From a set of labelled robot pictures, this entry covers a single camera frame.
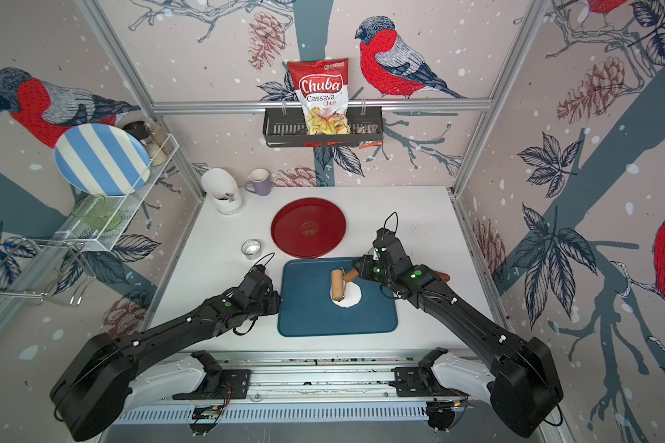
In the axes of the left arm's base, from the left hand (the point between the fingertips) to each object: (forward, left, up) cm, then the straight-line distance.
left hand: (282, 294), depth 87 cm
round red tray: (+29, -6, -3) cm, 30 cm away
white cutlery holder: (+41, +28, +8) cm, 51 cm away
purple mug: (+48, +15, +4) cm, 50 cm away
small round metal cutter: (+19, +15, -3) cm, 25 cm away
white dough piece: (+1, -23, -3) cm, 23 cm away
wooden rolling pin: (+4, -18, +3) cm, 19 cm away
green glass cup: (+9, +44, +31) cm, 54 cm away
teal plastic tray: (-3, -8, -3) cm, 9 cm away
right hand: (+5, -24, +12) cm, 27 cm away
